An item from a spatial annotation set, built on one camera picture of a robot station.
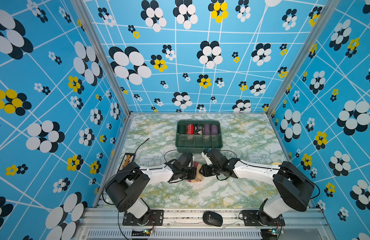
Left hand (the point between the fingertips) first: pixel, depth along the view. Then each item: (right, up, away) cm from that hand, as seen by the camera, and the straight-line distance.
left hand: (198, 175), depth 87 cm
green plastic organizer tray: (-1, +22, +17) cm, 28 cm away
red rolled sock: (-5, +27, +15) cm, 31 cm away
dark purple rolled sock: (+12, +27, +15) cm, 33 cm away
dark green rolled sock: (-11, +27, +15) cm, 32 cm away
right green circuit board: (+33, -23, -17) cm, 43 cm away
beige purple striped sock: (0, 0, -4) cm, 4 cm away
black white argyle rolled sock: (+1, +27, +15) cm, 30 cm away
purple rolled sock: (+7, +27, +15) cm, 31 cm away
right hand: (+1, +2, -1) cm, 3 cm away
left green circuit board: (-29, -23, -16) cm, 40 cm away
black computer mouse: (+5, -16, -16) cm, 23 cm away
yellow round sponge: (+50, +5, +6) cm, 51 cm away
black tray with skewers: (-45, +8, +6) cm, 46 cm away
